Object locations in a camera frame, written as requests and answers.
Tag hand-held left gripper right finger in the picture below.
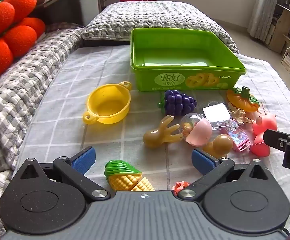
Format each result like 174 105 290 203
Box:
178 149 276 202

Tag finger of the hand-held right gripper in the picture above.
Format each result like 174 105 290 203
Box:
263 129 290 172

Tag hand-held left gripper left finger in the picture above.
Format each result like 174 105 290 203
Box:
11 146 111 202

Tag pink toy pig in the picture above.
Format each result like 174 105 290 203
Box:
249 112 278 157

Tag brown rubber ball-end toy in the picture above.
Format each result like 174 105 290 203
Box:
202 134 233 158

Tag toy corn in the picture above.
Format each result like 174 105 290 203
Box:
104 160 155 192

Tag beige starfish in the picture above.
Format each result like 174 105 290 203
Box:
228 107 254 126

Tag brown rubber hand toy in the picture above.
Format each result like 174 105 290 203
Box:
143 115 183 148

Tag orange toy pumpkin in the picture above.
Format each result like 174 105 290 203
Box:
226 86 260 112

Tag yellow toy pot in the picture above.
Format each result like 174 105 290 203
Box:
82 81 132 125

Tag green plastic box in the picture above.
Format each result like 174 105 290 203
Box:
130 28 246 92

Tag pink clear capsule ball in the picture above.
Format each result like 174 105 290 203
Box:
180 113 213 147

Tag small red toy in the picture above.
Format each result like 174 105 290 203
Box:
172 181 191 195

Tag grey checked bed sheet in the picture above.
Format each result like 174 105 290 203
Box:
11 45 290 235

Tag pink toy phone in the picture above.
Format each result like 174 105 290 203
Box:
220 120 251 152

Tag clear plastic container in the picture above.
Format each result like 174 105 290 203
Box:
200 101 231 130

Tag purple toy grapes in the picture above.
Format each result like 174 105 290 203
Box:
157 89 197 117

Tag grey white woven blanket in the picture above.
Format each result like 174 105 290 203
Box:
0 22 85 235

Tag grey patterned curtain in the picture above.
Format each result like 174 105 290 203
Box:
247 0 289 42

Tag orange plush cushion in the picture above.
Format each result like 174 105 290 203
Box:
0 0 46 81

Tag grey sofa armrest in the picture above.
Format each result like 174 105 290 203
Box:
30 0 99 27

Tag grey quilted cushion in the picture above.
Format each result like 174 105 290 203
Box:
82 0 240 54

